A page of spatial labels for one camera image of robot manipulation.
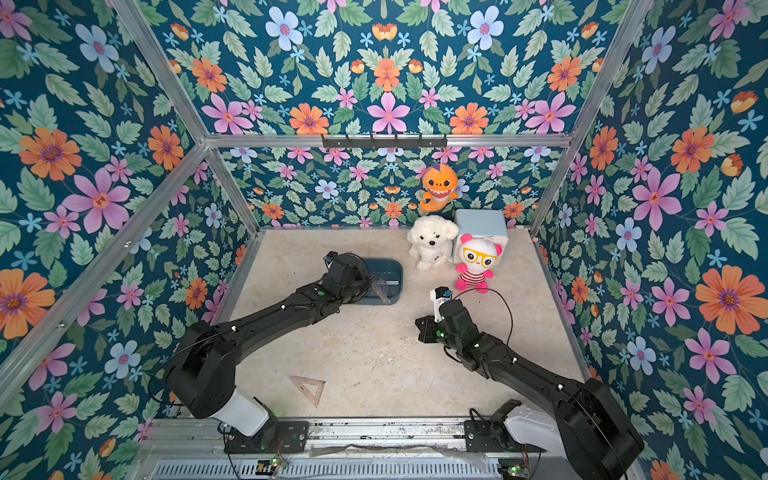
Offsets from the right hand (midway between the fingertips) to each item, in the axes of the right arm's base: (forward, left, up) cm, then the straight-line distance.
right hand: (416, 320), depth 83 cm
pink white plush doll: (+20, -19, +4) cm, 28 cm away
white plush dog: (+25, -4, +7) cm, 26 cm away
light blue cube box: (+28, -21, +6) cm, 36 cm away
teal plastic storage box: (+23, +10, -7) cm, 26 cm away
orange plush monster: (+42, -7, +16) cm, 46 cm away
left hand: (+12, +11, +6) cm, 17 cm away
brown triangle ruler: (-15, +33, -11) cm, 38 cm away
